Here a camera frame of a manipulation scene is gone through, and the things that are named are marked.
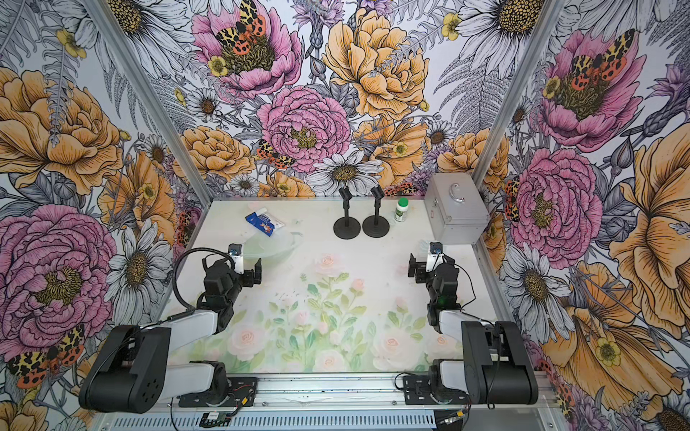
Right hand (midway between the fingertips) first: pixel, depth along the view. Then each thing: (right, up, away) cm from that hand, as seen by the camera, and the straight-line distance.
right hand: (425, 258), depth 91 cm
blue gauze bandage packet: (-60, +12, +19) cm, 64 cm away
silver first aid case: (+14, +17, +8) cm, 23 cm away
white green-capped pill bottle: (-5, +17, +18) cm, 25 cm away
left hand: (-60, -2, +1) cm, 60 cm away
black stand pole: (-26, +21, +6) cm, 34 cm away
